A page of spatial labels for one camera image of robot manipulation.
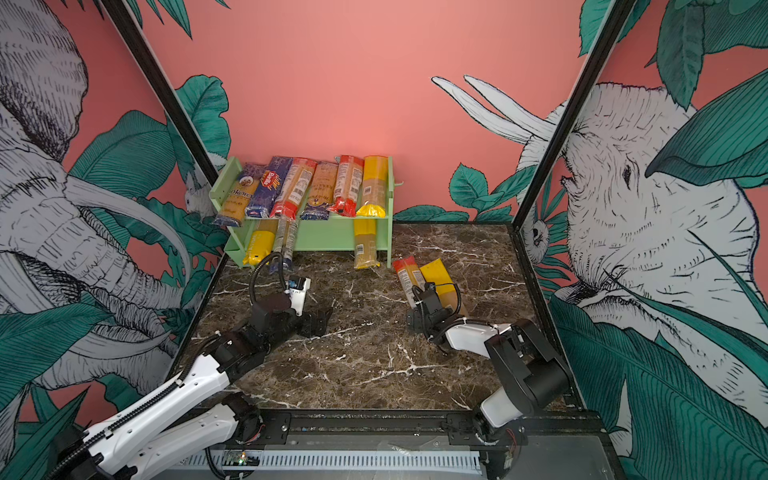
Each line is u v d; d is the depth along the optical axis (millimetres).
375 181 906
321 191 875
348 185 881
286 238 951
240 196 859
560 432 758
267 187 877
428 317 716
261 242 938
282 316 581
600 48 746
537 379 448
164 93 824
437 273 1041
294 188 862
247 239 964
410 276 1009
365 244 929
